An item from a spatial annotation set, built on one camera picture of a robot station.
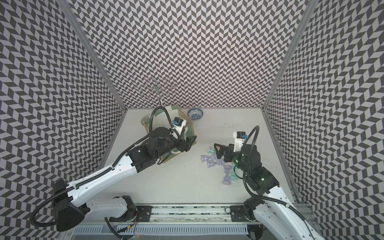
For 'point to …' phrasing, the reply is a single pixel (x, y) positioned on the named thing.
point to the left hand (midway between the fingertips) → (189, 134)
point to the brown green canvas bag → (164, 117)
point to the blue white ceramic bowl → (195, 114)
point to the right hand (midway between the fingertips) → (222, 148)
